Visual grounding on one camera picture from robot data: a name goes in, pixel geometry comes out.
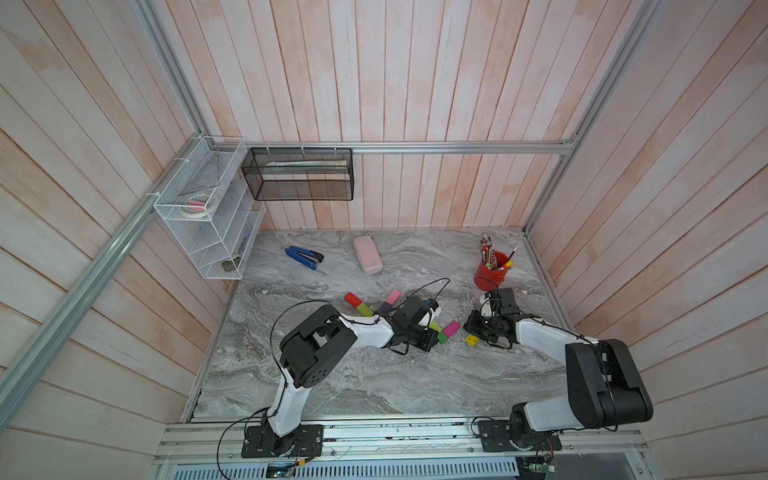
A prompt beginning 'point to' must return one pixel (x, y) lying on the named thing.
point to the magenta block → (451, 328)
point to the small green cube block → (442, 338)
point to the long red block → (353, 299)
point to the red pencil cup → (487, 279)
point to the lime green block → (364, 310)
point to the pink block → (393, 297)
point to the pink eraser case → (368, 254)
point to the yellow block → (472, 340)
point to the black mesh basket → (300, 174)
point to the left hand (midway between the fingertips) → (435, 346)
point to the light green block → (435, 326)
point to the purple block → (384, 308)
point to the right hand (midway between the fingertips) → (465, 323)
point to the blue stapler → (304, 256)
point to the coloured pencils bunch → (490, 257)
